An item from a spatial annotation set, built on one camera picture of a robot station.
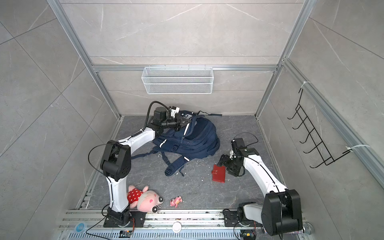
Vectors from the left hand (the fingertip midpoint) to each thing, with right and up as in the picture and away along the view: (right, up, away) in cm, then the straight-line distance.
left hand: (191, 117), depth 85 cm
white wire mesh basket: (-10, +27, +15) cm, 32 cm away
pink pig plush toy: (-23, -42, -13) cm, 50 cm away
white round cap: (-7, -55, -14) cm, 57 cm away
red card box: (+16, -34, +3) cm, 37 cm away
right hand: (+17, -28, -2) cm, 33 cm away
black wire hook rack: (+57, -10, -18) cm, 61 cm away
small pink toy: (-9, -45, -9) cm, 46 cm away
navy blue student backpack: (+3, -12, +3) cm, 13 cm away
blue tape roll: (-54, -55, -14) cm, 78 cm away
